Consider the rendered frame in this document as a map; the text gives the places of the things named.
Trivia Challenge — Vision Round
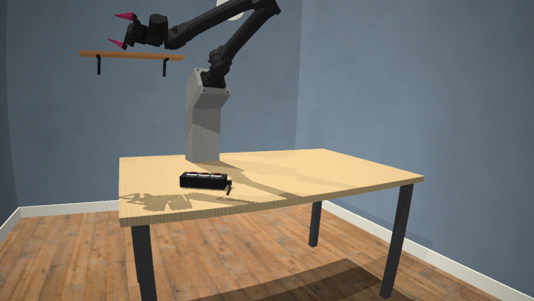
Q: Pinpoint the black power strip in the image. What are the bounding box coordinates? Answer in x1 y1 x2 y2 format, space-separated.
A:
179 172 232 195

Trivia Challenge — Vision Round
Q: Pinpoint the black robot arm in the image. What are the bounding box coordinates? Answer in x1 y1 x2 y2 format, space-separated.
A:
127 0 281 89

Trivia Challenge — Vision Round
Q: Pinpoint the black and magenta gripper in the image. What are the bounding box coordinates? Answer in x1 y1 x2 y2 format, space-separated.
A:
108 12 147 50

